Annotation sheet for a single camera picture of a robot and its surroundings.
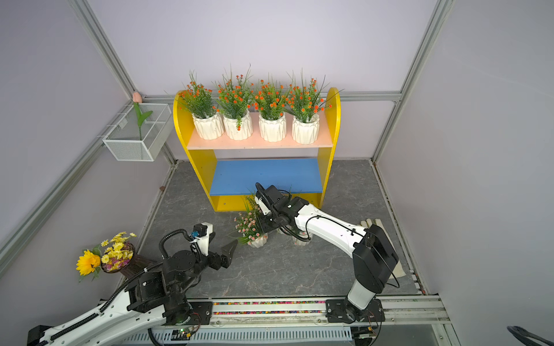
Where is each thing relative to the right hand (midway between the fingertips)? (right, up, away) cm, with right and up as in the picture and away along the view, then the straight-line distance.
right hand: (260, 222), depth 81 cm
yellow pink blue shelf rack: (-15, +21, +16) cm, 30 cm away
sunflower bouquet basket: (-41, -6, -18) cm, 45 cm away
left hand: (-10, -4, -10) cm, 14 cm away
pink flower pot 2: (+8, 0, -11) cm, 14 cm away
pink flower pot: (-3, 0, -9) cm, 9 cm away
